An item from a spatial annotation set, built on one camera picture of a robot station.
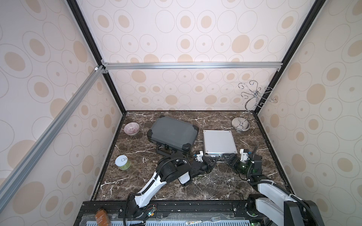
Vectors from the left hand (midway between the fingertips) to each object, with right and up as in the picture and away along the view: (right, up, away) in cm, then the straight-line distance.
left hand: (224, 161), depth 83 cm
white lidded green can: (-62, -1, +2) cm, 62 cm away
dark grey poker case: (-31, +17, +12) cm, 37 cm away
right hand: (+5, +1, +4) cm, 6 cm away
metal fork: (-10, -26, -13) cm, 30 cm away
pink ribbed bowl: (-63, +19, +23) cm, 70 cm away
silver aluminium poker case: (-2, +10, +9) cm, 14 cm away
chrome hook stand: (+21, +22, +26) cm, 40 cm away
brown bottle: (-64, -24, -14) cm, 69 cm away
